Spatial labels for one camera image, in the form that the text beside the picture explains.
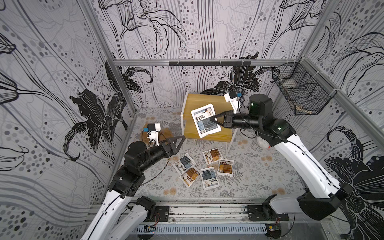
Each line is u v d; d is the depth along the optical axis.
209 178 0.84
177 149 0.54
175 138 0.56
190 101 0.79
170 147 0.52
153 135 0.55
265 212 0.65
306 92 0.90
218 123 0.57
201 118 0.60
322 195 0.38
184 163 0.90
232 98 0.54
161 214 0.74
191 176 0.82
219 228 0.76
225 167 0.86
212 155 0.91
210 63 0.92
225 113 0.55
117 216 0.43
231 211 0.75
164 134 0.94
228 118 0.52
